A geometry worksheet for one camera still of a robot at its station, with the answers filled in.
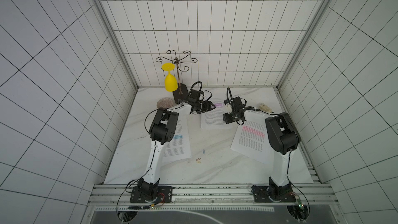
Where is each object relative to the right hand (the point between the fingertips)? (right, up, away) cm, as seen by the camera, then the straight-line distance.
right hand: (227, 115), depth 103 cm
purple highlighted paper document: (-10, -2, -2) cm, 11 cm away
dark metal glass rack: (-33, +15, +11) cm, 38 cm away
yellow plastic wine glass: (-36, +20, -12) cm, 43 cm away
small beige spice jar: (+25, +5, 0) cm, 25 cm away
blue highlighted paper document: (-31, -18, -15) cm, 39 cm away
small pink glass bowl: (-44, +8, +3) cm, 45 cm away
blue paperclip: (-17, -20, -16) cm, 30 cm away
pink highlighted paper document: (+13, -14, -11) cm, 22 cm away
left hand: (-11, +3, 0) cm, 12 cm away
